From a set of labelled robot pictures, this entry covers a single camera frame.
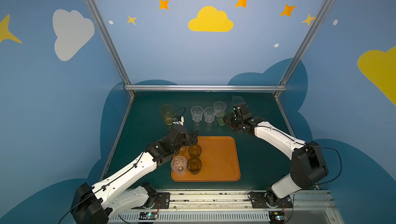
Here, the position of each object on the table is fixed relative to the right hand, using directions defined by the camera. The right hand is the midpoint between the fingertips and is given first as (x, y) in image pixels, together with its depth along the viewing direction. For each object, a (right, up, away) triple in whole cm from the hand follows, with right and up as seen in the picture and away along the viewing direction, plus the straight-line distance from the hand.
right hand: (226, 118), depth 89 cm
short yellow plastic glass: (-25, -18, -6) cm, 31 cm away
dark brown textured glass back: (-19, -19, -1) cm, 27 cm away
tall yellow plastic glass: (-37, +3, +11) cm, 38 cm away
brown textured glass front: (-18, -26, -6) cm, 32 cm away
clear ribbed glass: (-18, +3, +18) cm, 25 cm away
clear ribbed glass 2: (-9, +1, +18) cm, 20 cm away
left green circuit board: (-40, -44, -19) cm, 62 cm away
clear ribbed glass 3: (-1, +7, +19) cm, 20 cm away
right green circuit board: (+21, -45, -18) cm, 53 cm away
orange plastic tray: (-3, -25, 0) cm, 25 cm away
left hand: (-19, -7, -11) cm, 23 cm away
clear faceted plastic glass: (-27, -26, -4) cm, 38 cm away
